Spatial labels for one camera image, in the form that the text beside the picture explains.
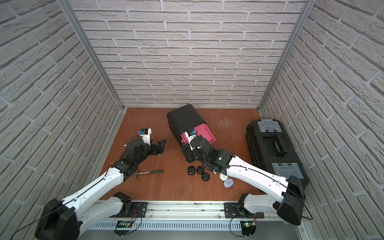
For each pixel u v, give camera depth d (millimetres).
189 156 631
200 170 874
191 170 852
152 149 723
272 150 793
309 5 685
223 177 833
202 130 877
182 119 942
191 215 734
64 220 385
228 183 811
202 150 525
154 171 874
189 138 642
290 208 376
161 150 741
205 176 832
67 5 694
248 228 701
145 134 705
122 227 709
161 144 771
